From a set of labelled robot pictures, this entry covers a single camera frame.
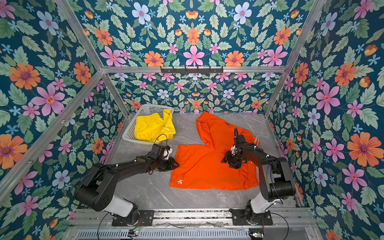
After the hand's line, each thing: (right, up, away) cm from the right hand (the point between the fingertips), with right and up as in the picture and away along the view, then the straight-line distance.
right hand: (225, 161), depth 91 cm
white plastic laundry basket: (-63, +18, +8) cm, 66 cm away
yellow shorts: (-50, +21, +14) cm, 55 cm away
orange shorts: (-15, -4, +3) cm, 16 cm away
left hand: (-28, 0, -3) cm, 28 cm away
